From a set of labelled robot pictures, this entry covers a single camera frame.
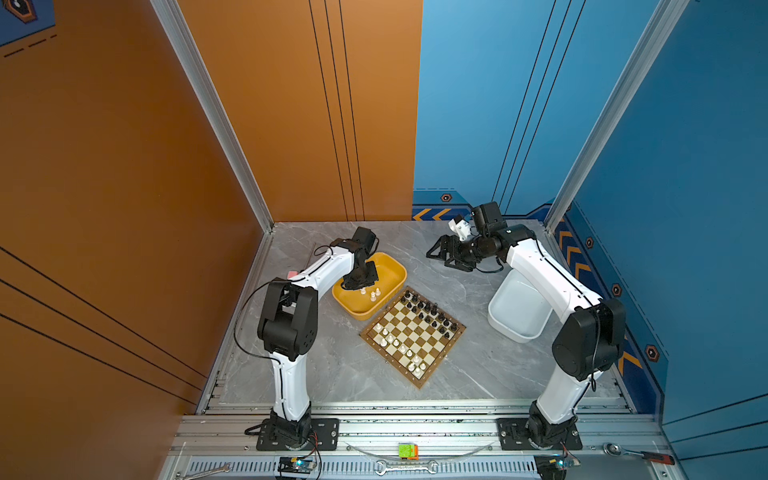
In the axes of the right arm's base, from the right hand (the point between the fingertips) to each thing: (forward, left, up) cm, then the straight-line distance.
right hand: (434, 258), depth 83 cm
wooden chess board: (-14, +6, -20) cm, 24 cm away
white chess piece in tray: (-1, +18, -19) cm, 26 cm away
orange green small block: (-43, +8, -19) cm, 48 cm away
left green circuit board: (-45, +35, -22) cm, 61 cm away
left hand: (+3, +19, -14) cm, 24 cm away
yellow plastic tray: (-4, +17, -16) cm, 24 cm away
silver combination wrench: (-46, +14, -21) cm, 52 cm away
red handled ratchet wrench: (-43, -41, -20) cm, 62 cm away
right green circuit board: (-45, -26, -24) cm, 58 cm away
